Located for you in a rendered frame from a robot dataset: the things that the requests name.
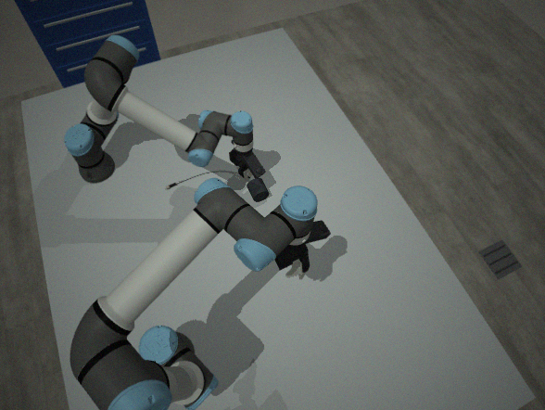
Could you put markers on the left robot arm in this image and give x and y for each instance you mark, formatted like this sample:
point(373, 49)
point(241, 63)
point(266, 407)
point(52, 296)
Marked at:
point(105, 77)

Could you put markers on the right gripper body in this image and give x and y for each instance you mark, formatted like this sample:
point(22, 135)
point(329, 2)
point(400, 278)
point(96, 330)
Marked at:
point(290, 254)

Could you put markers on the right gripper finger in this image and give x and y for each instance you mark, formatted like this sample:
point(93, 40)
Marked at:
point(299, 267)

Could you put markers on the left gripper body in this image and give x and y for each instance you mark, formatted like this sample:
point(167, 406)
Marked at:
point(236, 159)

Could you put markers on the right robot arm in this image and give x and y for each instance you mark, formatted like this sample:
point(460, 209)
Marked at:
point(117, 377)

